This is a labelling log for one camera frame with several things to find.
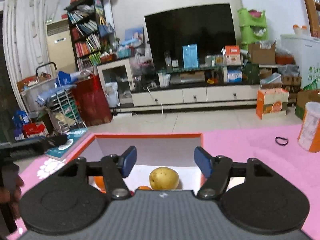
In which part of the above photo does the left hand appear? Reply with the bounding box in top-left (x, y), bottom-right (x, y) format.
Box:
top-left (0, 176), bottom-right (24, 220)

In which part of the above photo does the orange fruit inside box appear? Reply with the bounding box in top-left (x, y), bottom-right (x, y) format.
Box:
top-left (94, 176), bottom-right (106, 193)

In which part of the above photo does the orange fruit centre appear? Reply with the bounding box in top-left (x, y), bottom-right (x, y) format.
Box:
top-left (137, 186), bottom-right (152, 190)

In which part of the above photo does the orange cardboard box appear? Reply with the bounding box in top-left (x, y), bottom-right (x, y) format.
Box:
top-left (58, 132), bottom-right (247, 196)

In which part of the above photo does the teal book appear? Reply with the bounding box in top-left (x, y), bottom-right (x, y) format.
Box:
top-left (46, 128), bottom-right (88, 161)

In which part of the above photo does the pink tablecloth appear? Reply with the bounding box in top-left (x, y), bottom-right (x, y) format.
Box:
top-left (6, 123), bottom-right (320, 240)

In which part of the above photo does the red gift bag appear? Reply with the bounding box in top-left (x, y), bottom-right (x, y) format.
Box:
top-left (72, 76), bottom-right (112, 127)

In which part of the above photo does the white TV cabinet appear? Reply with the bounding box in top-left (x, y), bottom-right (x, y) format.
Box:
top-left (114, 82), bottom-right (260, 113)

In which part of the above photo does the orange fruit gift carton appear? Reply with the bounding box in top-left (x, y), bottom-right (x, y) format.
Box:
top-left (256, 88), bottom-right (289, 120)

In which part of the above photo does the white glass door cabinet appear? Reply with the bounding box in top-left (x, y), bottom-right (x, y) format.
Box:
top-left (97, 58), bottom-right (135, 107)

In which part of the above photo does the orange white cylindrical canister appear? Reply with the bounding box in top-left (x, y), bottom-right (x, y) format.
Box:
top-left (298, 101), bottom-right (320, 153)

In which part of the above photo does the blue box on shelf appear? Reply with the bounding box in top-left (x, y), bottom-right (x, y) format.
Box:
top-left (182, 44), bottom-right (199, 69)

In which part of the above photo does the white floor air conditioner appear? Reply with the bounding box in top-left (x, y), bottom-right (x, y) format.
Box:
top-left (46, 19), bottom-right (76, 74)

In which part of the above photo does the orange white medicine box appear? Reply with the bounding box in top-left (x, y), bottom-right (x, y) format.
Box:
top-left (221, 46), bottom-right (242, 66)

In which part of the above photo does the brown cardboard box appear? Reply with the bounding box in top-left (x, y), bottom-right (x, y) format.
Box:
top-left (248, 41), bottom-right (276, 64)

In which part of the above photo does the black television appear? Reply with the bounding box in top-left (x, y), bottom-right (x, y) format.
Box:
top-left (145, 4), bottom-right (236, 70)

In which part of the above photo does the green plastic storage rack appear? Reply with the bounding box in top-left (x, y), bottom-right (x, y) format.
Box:
top-left (238, 8), bottom-right (268, 50)

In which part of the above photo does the black bookshelf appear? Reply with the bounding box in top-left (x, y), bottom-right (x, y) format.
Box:
top-left (65, 0), bottom-right (116, 70)

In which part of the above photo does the white chest freezer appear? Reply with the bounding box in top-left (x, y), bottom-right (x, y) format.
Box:
top-left (280, 34), bottom-right (320, 90)

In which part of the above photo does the metal wire cart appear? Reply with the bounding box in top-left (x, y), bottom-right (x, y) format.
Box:
top-left (35, 62), bottom-right (86, 134)

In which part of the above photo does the black hair tie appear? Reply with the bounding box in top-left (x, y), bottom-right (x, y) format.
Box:
top-left (274, 136), bottom-right (290, 146)

